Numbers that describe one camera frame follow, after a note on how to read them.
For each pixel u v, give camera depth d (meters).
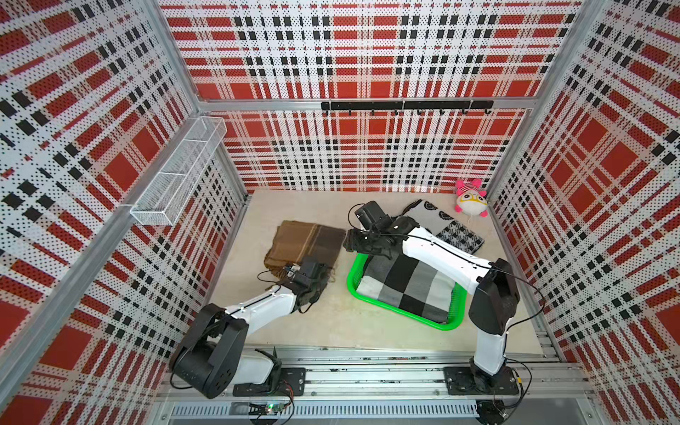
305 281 0.69
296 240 1.02
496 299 0.48
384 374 0.78
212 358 0.42
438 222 1.06
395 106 0.88
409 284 0.91
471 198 1.11
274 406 0.70
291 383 0.74
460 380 0.74
